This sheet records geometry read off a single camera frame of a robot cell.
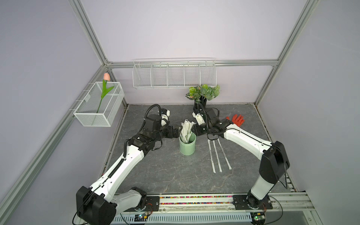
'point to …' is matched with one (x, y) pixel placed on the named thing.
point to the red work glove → (237, 119)
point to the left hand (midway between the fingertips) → (175, 127)
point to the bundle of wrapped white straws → (186, 129)
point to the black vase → (203, 101)
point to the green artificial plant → (197, 93)
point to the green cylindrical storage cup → (188, 148)
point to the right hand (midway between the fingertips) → (192, 128)
